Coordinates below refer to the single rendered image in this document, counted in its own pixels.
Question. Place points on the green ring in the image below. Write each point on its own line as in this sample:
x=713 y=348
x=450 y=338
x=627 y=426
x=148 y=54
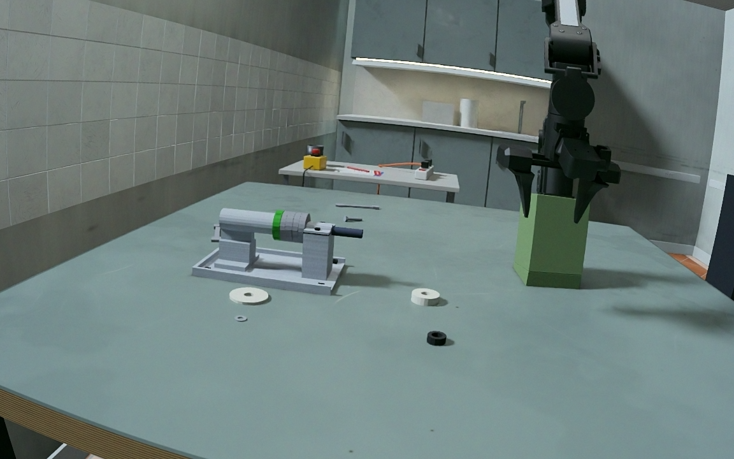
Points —
x=276 y=224

